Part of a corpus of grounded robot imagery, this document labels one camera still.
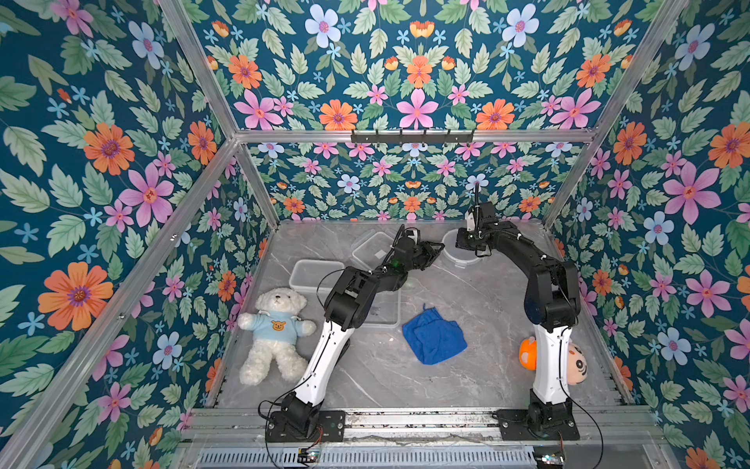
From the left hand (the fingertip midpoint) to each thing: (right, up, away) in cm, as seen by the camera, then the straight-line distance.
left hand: (447, 243), depth 100 cm
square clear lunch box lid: (-27, -3, +11) cm, 30 cm away
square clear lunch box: (-21, -23, -3) cm, 32 cm away
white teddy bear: (-52, -25, -18) cm, 61 cm away
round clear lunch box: (+4, -4, -2) cm, 6 cm away
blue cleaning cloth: (-7, -29, -13) cm, 33 cm away
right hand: (+8, +1, +3) cm, 9 cm away
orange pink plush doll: (+30, -32, -24) cm, 50 cm away
